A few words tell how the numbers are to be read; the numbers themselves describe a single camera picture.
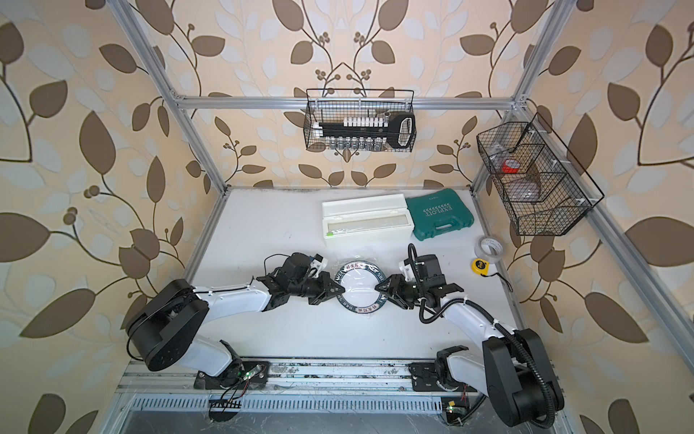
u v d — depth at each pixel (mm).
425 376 731
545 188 735
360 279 866
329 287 806
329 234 966
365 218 1023
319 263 835
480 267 935
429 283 680
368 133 847
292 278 695
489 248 1012
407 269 823
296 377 755
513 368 411
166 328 443
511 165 806
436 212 1052
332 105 912
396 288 748
